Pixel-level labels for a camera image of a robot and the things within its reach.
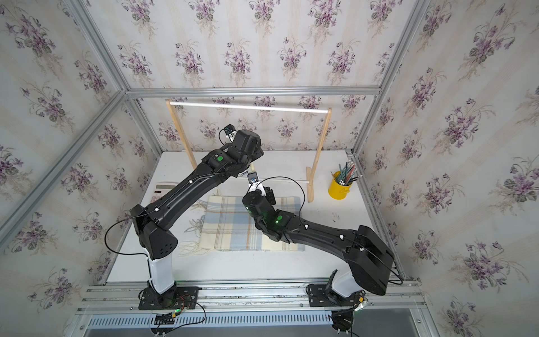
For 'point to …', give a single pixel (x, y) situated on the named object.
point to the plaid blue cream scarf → (222, 223)
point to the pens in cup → (347, 175)
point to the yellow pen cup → (336, 190)
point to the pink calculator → (161, 188)
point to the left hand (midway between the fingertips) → (261, 151)
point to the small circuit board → (164, 319)
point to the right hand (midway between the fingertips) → (259, 185)
